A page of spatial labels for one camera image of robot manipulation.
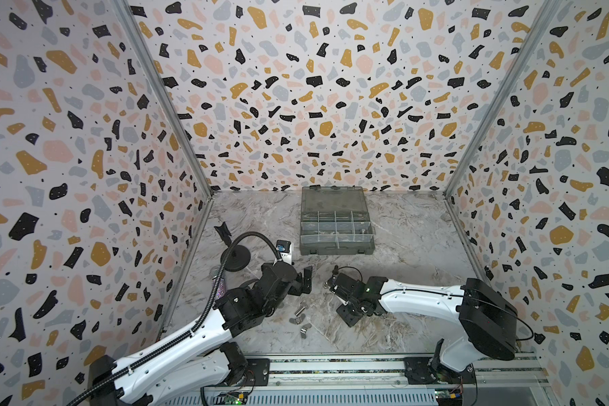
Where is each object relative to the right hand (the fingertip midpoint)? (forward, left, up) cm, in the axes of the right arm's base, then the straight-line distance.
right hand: (347, 312), depth 84 cm
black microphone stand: (+21, +41, -1) cm, 46 cm away
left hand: (+6, +14, +19) cm, 25 cm away
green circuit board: (-24, +31, -1) cm, 40 cm away
